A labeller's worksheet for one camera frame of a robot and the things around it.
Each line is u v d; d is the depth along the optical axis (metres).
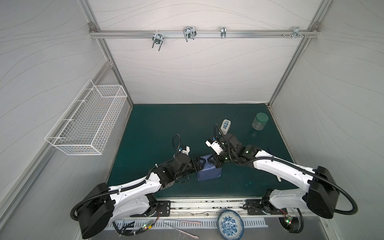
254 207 0.72
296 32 0.76
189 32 0.77
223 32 0.78
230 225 0.69
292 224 0.72
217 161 0.68
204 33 0.77
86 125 0.69
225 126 1.02
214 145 0.71
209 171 0.75
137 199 0.54
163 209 0.74
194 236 0.65
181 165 0.61
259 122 0.99
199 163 0.70
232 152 0.61
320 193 0.40
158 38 0.79
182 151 0.74
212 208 0.75
